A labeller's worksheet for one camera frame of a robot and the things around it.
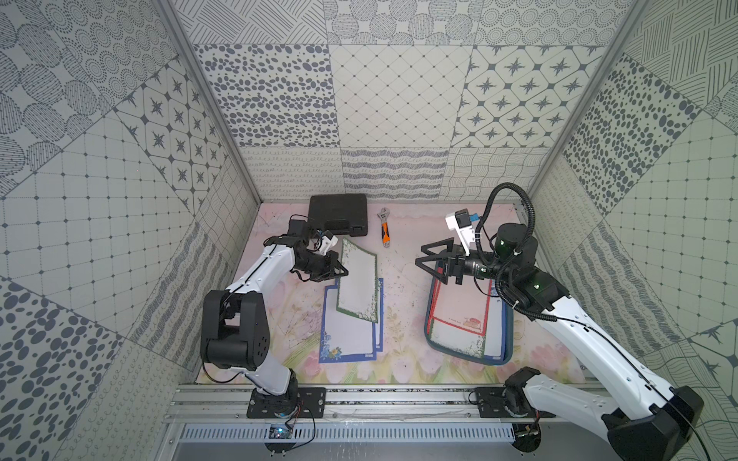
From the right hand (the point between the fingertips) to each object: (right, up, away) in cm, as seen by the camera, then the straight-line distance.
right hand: (420, 259), depth 64 cm
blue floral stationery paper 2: (-10, -23, +24) cm, 35 cm away
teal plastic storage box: (+26, -24, +19) cm, 40 cm away
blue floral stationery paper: (-20, -26, +21) cm, 39 cm away
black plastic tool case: (-26, +13, +50) cm, 58 cm away
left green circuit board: (-35, -45, +7) cm, 57 cm away
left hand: (-17, -7, +20) cm, 27 cm away
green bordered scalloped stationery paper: (+14, -26, +20) cm, 35 cm away
